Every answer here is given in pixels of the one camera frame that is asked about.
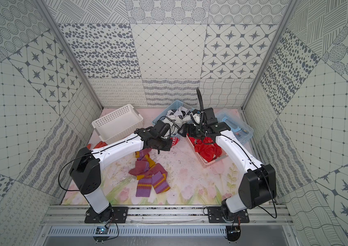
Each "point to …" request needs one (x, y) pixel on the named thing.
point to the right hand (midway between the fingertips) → (185, 134)
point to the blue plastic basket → (172, 106)
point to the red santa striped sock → (175, 140)
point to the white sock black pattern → (177, 118)
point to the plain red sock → (207, 148)
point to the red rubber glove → (100, 144)
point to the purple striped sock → (158, 179)
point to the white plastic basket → (119, 124)
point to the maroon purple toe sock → (143, 157)
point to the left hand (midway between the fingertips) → (175, 148)
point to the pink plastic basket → (204, 163)
